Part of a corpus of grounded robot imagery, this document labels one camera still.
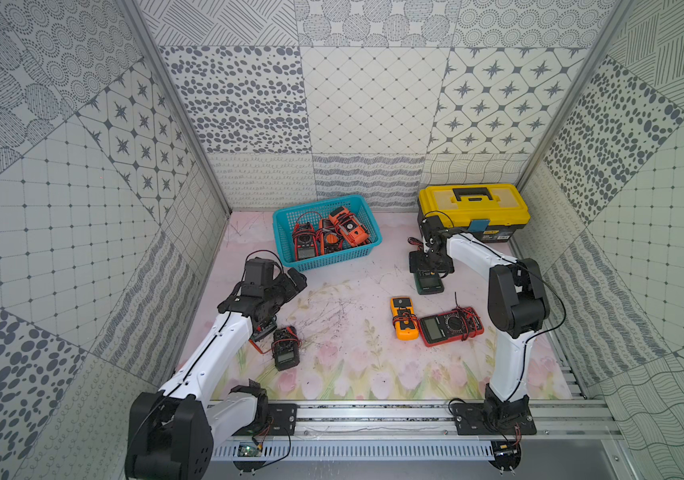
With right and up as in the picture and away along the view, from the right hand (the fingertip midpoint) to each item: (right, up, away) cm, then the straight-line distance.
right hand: (429, 270), depth 99 cm
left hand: (-43, -1, -15) cm, 45 cm away
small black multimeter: (-45, -20, -17) cm, 52 cm away
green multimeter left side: (-52, -16, -13) cm, 56 cm away
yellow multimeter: (-10, -13, -11) cm, 20 cm away
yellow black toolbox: (+20, +20, -1) cm, 29 cm away
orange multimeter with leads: (-26, +14, +5) cm, 30 cm away
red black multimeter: (-43, +10, +5) cm, 44 cm away
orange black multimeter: (-34, +11, +8) cm, 37 cm away
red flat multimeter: (+5, -15, -11) cm, 19 cm away
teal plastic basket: (-52, +18, +11) cm, 56 cm away
